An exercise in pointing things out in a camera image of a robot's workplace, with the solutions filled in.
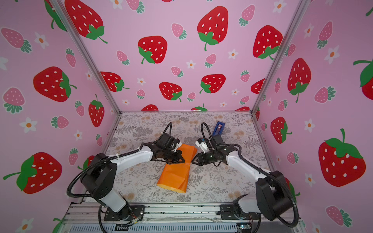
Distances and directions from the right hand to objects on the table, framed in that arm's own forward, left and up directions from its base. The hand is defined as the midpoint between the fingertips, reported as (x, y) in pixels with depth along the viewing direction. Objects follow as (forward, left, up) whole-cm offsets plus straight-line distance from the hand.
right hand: (193, 163), depth 80 cm
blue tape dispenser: (+30, -16, -5) cm, 34 cm away
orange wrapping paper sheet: (-7, +10, -3) cm, 12 cm away
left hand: (+2, +4, -4) cm, 6 cm away
